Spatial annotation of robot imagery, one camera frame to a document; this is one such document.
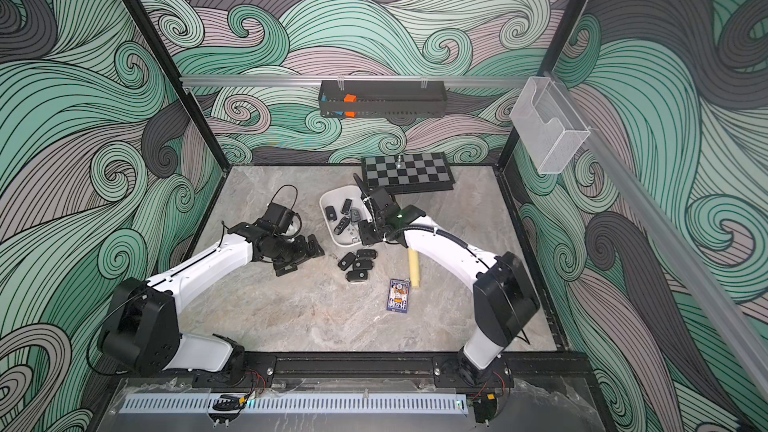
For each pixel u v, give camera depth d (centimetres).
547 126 78
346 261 92
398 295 84
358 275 90
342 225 100
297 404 70
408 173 114
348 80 95
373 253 95
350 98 86
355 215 104
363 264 92
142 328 42
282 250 72
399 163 115
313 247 78
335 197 106
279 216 69
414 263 90
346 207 106
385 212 64
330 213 104
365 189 66
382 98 93
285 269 79
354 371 75
